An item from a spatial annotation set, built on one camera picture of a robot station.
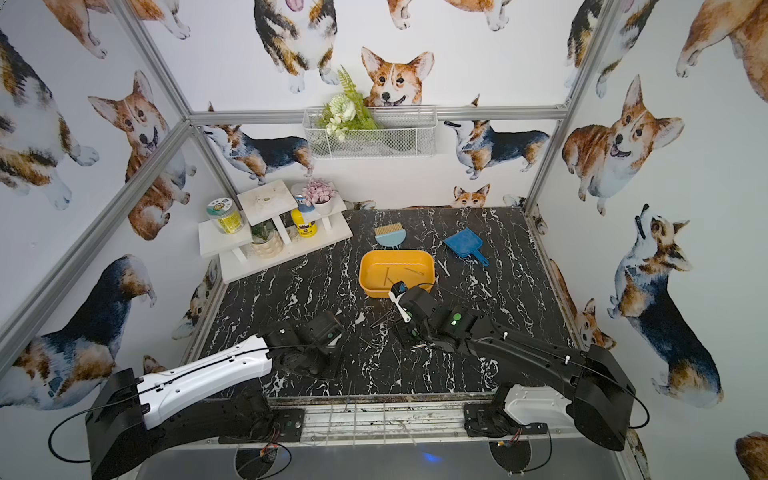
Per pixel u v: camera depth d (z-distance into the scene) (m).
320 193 0.92
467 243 1.13
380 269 1.04
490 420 0.67
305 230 1.09
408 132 0.93
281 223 1.03
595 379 0.41
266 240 1.05
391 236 1.15
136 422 0.39
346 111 0.78
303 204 0.95
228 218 0.90
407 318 0.69
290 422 0.74
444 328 0.57
